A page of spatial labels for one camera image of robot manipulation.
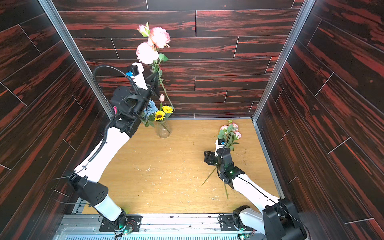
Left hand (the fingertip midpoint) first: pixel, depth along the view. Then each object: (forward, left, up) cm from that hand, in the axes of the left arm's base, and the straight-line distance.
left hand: (158, 72), depth 61 cm
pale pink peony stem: (+10, -41, -52) cm, 67 cm away
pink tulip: (+17, +5, -25) cm, 31 cm away
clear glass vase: (+15, +8, -53) cm, 56 cm away
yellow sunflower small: (+14, +2, -32) cm, 35 cm away
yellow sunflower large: (+12, +7, -35) cm, 38 cm away
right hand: (-10, -26, -43) cm, 51 cm away
